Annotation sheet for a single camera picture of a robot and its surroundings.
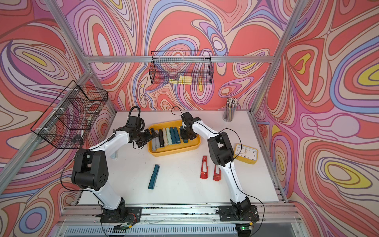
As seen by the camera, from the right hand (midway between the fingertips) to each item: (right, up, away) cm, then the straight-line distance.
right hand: (185, 140), depth 103 cm
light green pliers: (-10, 0, -4) cm, 11 cm away
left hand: (-19, +2, -9) cm, 22 cm away
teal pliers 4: (-18, -20, -19) cm, 33 cm away
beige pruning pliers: (-14, +2, -3) cm, 14 cm away
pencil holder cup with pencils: (+32, +25, -1) cm, 41 cm away
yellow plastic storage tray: (-5, -5, -11) cm, 13 cm away
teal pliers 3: (-1, +4, -9) cm, 10 cm away
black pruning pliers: (-17, +2, -3) cm, 17 cm away
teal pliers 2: (-6, +3, -1) cm, 7 cm away
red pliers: (+12, -19, -16) cm, 28 cm away
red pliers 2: (+19, -20, -17) cm, 32 cm away
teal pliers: (-8, 0, -4) cm, 9 cm away
